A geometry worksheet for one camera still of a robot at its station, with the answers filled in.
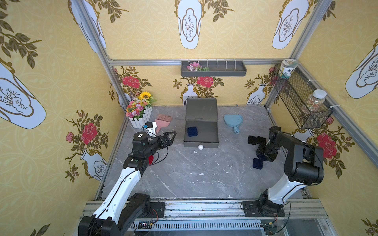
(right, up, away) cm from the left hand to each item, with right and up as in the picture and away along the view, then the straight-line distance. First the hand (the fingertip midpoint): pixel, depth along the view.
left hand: (166, 133), depth 79 cm
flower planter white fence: (-21, +15, +19) cm, 31 cm away
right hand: (+60, -15, +15) cm, 64 cm away
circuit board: (-10, -45, -6) cm, 47 cm away
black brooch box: (+55, -7, +21) cm, 60 cm away
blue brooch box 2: (+54, -19, +10) cm, 58 cm away
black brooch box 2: (+61, -6, +21) cm, 65 cm away
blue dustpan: (+47, +7, +37) cm, 60 cm away
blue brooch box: (+14, 0, +7) cm, 16 cm away
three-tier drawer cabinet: (+20, +11, +9) cm, 25 cm away
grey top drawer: (+20, -1, +8) cm, 21 cm away
